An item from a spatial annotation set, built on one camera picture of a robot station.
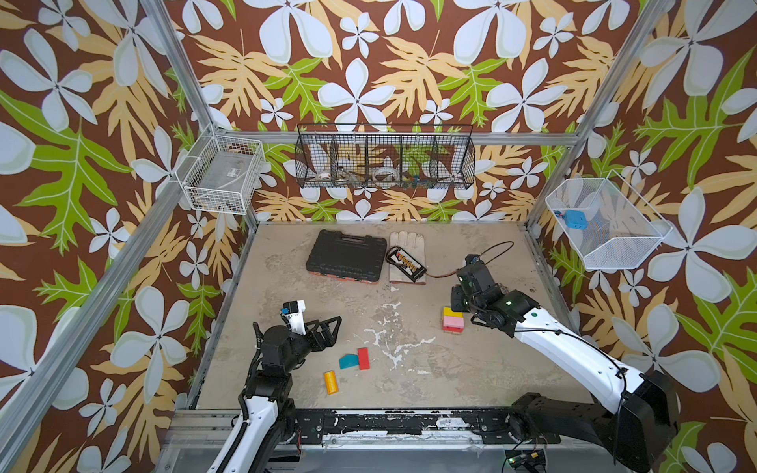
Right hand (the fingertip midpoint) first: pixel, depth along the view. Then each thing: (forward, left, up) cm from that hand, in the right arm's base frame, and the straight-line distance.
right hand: (454, 292), depth 82 cm
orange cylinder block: (-20, +35, -14) cm, 43 cm away
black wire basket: (+43, +35, +17) cm, 58 cm away
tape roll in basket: (+40, +19, +11) cm, 46 cm away
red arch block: (-5, -2, -15) cm, 16 cm away
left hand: (-5, +36, -4) cm, 36 cm away
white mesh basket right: (+13, -44, +12) cm, 48 cm away
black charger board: (+20, +11, -13) cm, 26 cm away
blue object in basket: (+19, -38, +10) cm, 43 cm away
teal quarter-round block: (-14, +31, -16) cm, 37 cm away
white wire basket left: (+30, +68, +19) cm, 77 cm away
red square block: (-13, +26, -16) cm, 33 cm away
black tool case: (+22, +29, -12) cm, 38 cm away
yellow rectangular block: (-9, +4, +5) cm, 11 cm away
